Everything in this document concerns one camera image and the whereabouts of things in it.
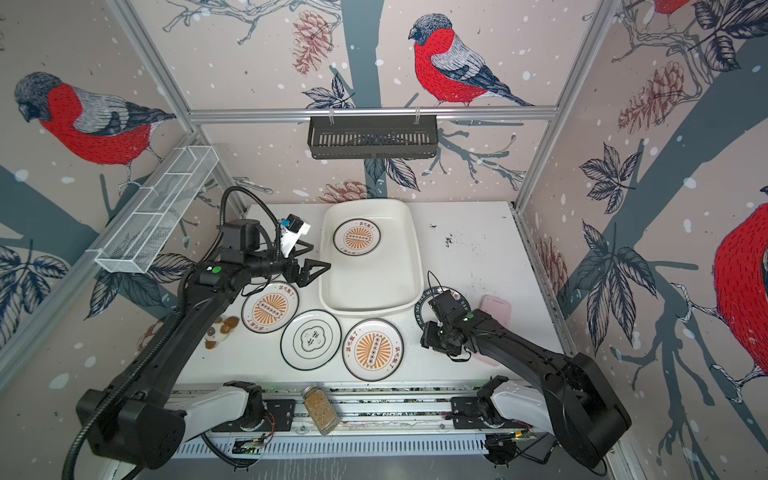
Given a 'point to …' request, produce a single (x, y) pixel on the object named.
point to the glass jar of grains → (325, 416)
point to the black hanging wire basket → (372, 136)
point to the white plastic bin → (385, 283)
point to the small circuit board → (250, 446)
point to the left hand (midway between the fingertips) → (316, 255)
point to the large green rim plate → (423, 310)
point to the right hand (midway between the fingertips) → (425, 345)
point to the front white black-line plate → (310, 339)
